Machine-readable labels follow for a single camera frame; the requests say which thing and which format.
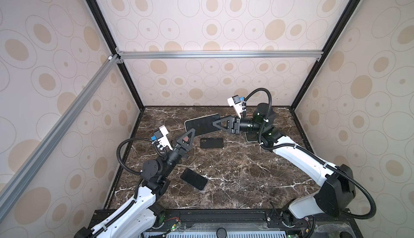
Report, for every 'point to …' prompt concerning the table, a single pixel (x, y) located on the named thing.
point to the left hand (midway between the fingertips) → (198, 132)
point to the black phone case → (212, 142)
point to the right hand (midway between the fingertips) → (214, 127)
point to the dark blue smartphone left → (193, 179)
